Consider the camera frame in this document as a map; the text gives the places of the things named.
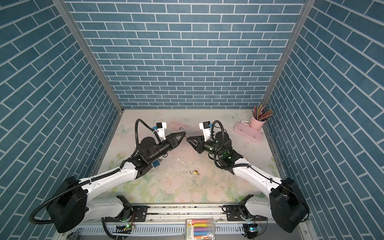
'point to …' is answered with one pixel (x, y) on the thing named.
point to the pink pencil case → (248, 132)
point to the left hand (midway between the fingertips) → (185, 135)
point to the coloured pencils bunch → (261, 114)
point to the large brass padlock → (182, 130)
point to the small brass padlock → (195, 172)
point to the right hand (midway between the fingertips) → (186, 138)
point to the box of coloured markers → (200, 229)
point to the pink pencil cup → (256, 124)
